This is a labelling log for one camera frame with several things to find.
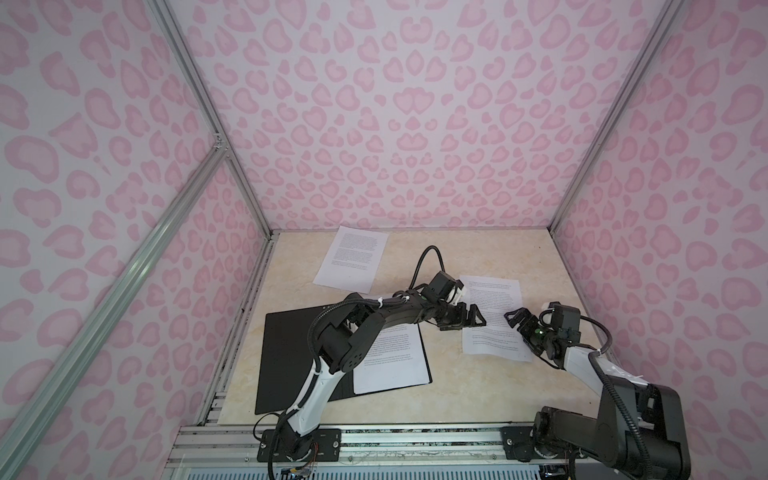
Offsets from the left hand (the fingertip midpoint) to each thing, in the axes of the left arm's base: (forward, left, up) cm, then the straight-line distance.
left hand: (478, 322), depth 89 cm
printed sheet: (-9, +25, -5) cm, 27 cm away
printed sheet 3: (+12, -9, -6) cm, 16 cm away
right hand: (+1, -11, -1) cm, 11 cm away
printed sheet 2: (+31, +40, -7) cm, 51 cm away
